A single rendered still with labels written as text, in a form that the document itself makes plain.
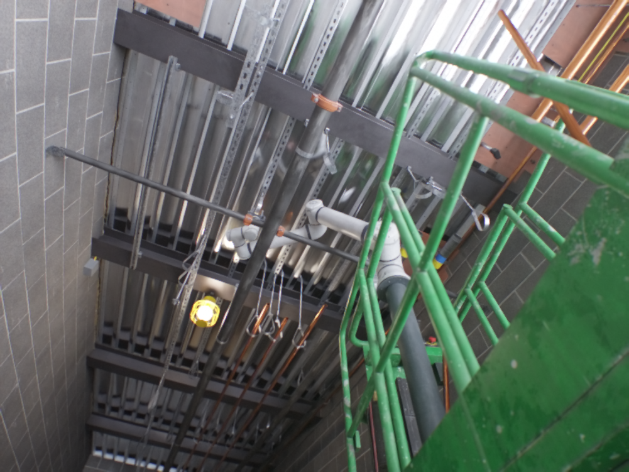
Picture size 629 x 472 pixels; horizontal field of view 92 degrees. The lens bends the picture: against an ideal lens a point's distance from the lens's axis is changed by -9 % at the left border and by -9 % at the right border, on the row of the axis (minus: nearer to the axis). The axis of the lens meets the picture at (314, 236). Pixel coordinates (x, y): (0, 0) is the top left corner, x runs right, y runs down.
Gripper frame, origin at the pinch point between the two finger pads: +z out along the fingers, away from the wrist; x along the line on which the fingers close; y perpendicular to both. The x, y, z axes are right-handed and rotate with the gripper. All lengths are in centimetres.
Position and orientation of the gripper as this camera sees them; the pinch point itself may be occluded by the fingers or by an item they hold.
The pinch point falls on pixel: (257, 211)
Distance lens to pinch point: 254.2
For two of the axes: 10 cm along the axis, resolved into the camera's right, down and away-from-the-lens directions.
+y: 4.1, -7.6, -5.0
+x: -9.1, -3.4, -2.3
